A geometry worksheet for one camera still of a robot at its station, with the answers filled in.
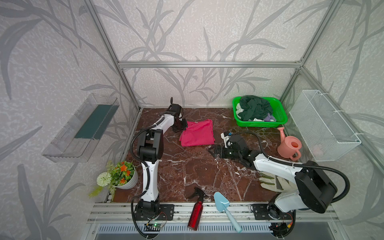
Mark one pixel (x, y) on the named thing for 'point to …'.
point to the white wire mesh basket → (326, 135)
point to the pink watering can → (289, 147)
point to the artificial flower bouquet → (119, 174)
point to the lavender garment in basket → (269, 117)
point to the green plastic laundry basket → (281, 115)
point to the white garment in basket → (239, 110)
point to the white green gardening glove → (277, 183)
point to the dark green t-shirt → (254, 107)
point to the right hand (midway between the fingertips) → (213, 146)
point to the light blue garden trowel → (222, 203)
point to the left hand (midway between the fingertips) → (188, 123)
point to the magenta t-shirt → (200, 133)
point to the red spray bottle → (195, 218)
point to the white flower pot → (130, 184)
